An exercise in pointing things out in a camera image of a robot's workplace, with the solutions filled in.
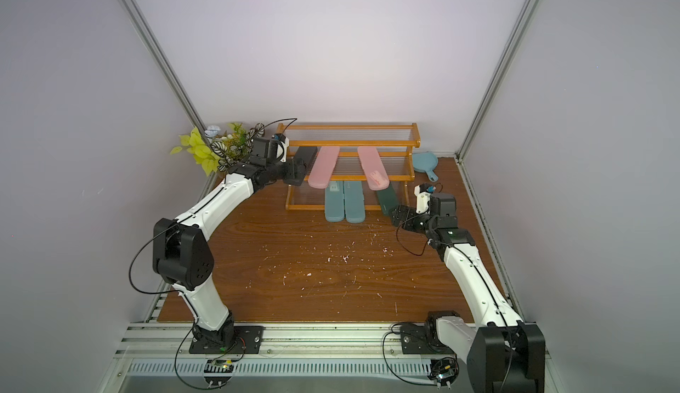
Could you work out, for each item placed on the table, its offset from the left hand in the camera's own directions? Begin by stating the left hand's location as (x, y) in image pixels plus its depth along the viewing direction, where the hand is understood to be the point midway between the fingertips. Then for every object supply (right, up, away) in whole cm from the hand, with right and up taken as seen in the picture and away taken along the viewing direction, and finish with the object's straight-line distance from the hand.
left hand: (300, 163), depth 90 cm
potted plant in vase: (-27, +4, -3) cm, 28 cm away
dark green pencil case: (+33, -14, +15) cm, 39 cm away
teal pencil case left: (+11, -15, +11) cm, 21 cm away
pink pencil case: (+8, -1, +5) cm, 9 cm away
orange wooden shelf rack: (+35, +9, +8) cm, 37 cm away
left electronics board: (-20, -60, -18) cm, 65 cm away
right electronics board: (+43, -57, -20) cm, 74 cm away
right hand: (+34, -15, -8) cm, 38 cm away
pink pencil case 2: (+27, -2, +3) cm, 27 cm away
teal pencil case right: (+19, -14, +11) cm, 26 cm away
